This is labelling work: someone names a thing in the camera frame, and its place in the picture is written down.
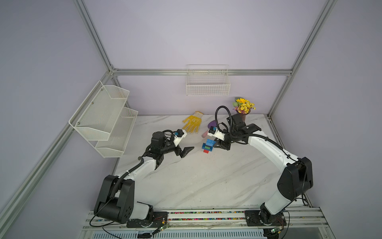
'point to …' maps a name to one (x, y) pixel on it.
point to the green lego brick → (208, 147)
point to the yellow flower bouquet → (242, 106)
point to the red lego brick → (206, 151)
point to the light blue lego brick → (210, 142)
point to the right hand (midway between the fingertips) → (217, 143)
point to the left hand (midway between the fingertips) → (188, 141)
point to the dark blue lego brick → (203, 146)
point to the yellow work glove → (194, 123)
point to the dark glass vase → (243, 116)
